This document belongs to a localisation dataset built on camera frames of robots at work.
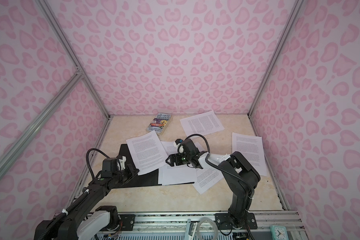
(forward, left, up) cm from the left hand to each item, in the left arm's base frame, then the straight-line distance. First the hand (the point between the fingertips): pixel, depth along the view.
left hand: (139, 167), depth 85 cm
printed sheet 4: (+37, -39, -7) cm, 54 cm away
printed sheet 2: (-3, -18, -4) cm, 19 cm away
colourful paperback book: (+37, -7, -5) cm, 38 cm away
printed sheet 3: (-4, -38, -7) cm, 39 cm away
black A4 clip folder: (-4, -6, -7) cm, 10 cm away
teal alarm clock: (-31, -69, -4) cm, 76 cm away
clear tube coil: (-25, -36, -8) cm, 45 cm away
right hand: (+5, -18, 0) cm, 19 cm away
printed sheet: (+12, -2, -4) cm, 13 cm away
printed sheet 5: (+16, -70, -7) cm, 72 cm away
